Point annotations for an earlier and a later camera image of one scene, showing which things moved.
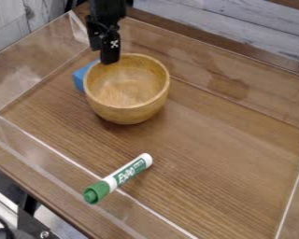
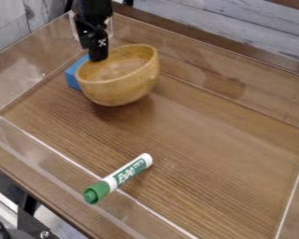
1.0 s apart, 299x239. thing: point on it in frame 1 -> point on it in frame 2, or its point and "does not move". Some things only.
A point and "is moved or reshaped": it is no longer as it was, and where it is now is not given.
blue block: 79,76 -> 69,71
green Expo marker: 103,189 does not move
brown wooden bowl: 127,90 is moved or reshaped
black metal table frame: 31,228 does not move
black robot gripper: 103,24 -> 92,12
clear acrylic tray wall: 179,144 does not move
